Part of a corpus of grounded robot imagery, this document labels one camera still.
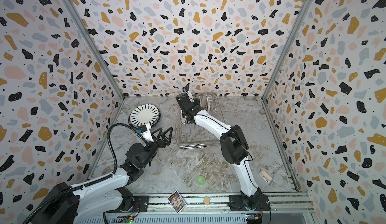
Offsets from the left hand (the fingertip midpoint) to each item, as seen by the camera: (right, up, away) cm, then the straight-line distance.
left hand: (167, 127), depth 75 cm
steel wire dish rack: (+9, -8, +24) cm, 27 cm away
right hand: (+10, +16, +16) cm, 25 cm away
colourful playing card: (+5, -36, -2) cm, 37 cm away
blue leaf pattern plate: (-24, +6, +32) cm, 40 cm away
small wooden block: (+20, -37, 0) cm, 42 cm away
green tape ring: (+18, -29, +7) cm, 35 cm away
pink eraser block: (+51, -27, +5) cm, 58 cm away
